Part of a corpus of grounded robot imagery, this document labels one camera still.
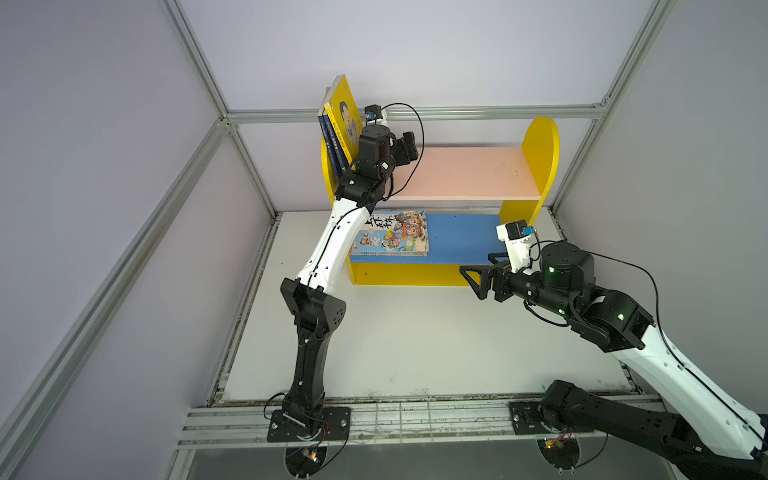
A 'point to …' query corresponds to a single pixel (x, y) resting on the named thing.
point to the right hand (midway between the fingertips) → (476, 258)
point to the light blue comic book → (393, 234)
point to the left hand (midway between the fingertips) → (390, 127)
